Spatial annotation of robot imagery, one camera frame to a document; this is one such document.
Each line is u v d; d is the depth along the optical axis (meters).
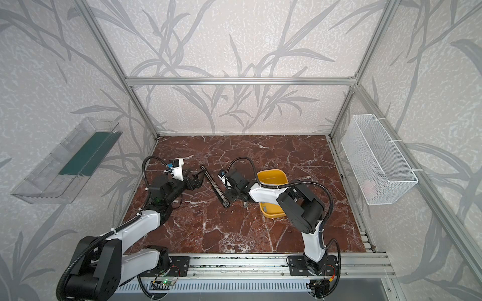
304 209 0.49
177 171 0.74
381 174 0.61
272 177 0.96
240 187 0.72
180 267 0.73
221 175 0.83
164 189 0.66
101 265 0.41
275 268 0.75
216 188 0.94
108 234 0.45
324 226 0.52
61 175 0.64
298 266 0.74
